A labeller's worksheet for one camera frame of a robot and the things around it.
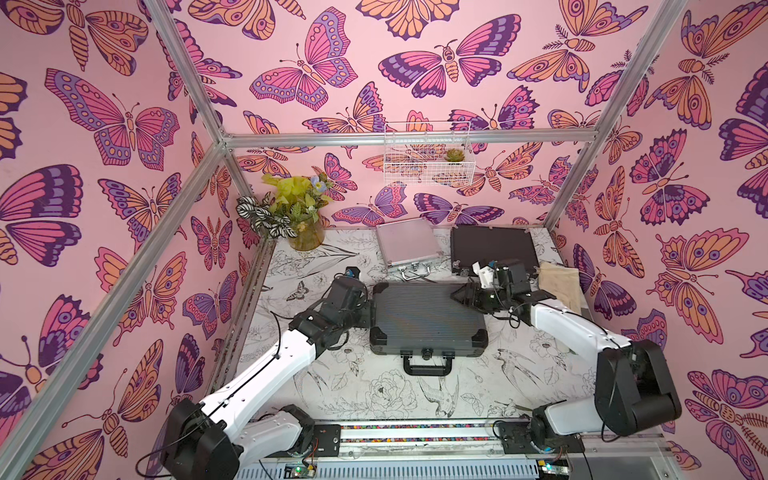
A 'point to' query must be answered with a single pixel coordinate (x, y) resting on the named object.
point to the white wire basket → (422, 154)
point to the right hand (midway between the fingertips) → (459, 295)
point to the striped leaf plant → (278, 226)
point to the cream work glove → (563, 283)
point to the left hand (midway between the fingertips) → (369, 303)
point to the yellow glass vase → (310, 234)
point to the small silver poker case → (408, 246)
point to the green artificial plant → (299, 197)
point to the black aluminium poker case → (473, 244)
